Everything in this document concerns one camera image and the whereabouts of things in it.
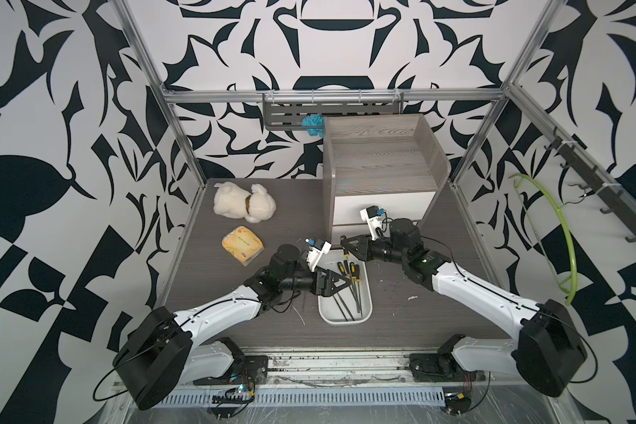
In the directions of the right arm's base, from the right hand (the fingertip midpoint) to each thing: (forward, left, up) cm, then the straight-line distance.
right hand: (343, 240), depth 77 cm
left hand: (-9, 0, -4) cm, 10 cm away
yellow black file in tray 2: (-3, -5, -21) cm, 22 cm away
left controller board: (-35, +28, -21) cm, 50 cm away
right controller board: (-37, -29, -23) cm, 52 cm away
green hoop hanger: (-3, -55, 0) cm, 55 cm away
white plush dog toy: (+23, +38, -10) cm, 45 cm away
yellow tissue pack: (+9, +34, -17) cm, 40 cm away
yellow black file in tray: (-12, -1, -21) cm, 24 cm away
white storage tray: (-12, -4, -20) cm, 24 cm away
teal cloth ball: (+38, +8, +12) cm, 41 cm away
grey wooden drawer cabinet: (+21, -16, +11) cm, 28 cm away
